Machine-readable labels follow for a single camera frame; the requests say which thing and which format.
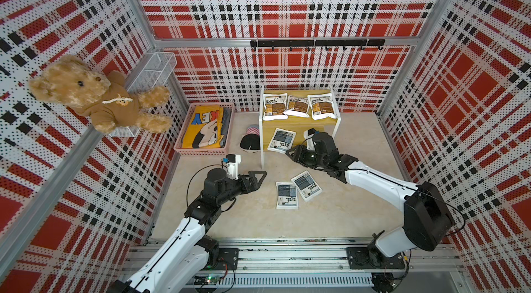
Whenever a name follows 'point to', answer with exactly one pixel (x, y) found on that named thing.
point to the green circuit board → (211, 280)
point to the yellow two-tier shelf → (298, 124)
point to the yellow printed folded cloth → (205, 128)
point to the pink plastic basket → (202, 151)
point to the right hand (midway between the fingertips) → (290, 153)
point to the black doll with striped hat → (251, 142)
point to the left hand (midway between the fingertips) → (262, 175)
